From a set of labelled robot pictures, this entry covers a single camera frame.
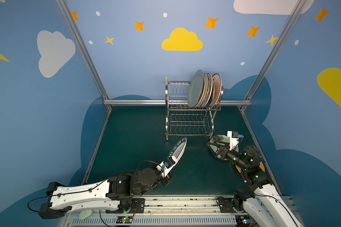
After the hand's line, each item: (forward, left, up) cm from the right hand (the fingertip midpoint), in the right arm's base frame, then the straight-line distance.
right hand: (213, 142), depth 72 cm
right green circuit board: (-31, -17, -25) cm, 43 cm away
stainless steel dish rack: (+31, +16, -20) cm, 40 cm away
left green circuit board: (-34, +44, -24) cm, 60 cm away
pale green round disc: (-34, +64, -21) cm, 75 cm away
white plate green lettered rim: (-1, +18, -7) cm, 19 cm away
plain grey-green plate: (+31, +9, +10) cm, 34 cm away
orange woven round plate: (-1, -35, -24) cm, 43 cm away
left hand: (-14, +18, +3) cm, 23 cm away
